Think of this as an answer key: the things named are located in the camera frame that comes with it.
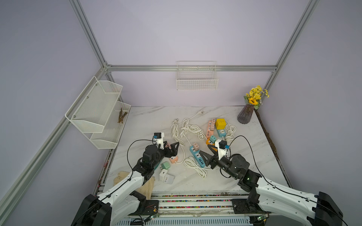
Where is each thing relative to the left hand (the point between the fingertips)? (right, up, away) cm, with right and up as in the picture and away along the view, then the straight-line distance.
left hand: (172, 144), depth 82 cm
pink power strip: (+26, +5, +19) cm, 32 cm away
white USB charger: (-5, -17, -3) cm, 18 cm away
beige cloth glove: (-15, -26, -3) cm, 30 cm away
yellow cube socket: (+34, +12, +19) cm, 40 cm away
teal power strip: (+35, +5, +20) cm, 40 cm away
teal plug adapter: (+26, +2, +11) cm, 29 cm away
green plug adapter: (-4, -14, +4) cm, 16 cm away
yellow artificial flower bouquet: (+53, +30, +9) cm, 62 cm away
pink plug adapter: (0, -11, +7) cm, 13 cm away
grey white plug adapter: (-2, -19, -4) cm, 20 cm away
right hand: (+18, -2, -9) cm, 20 cm away
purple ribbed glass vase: (+54, +17, +25) cm, 61 cm away
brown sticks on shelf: (-37, +17, +14) cm, 43 cm away
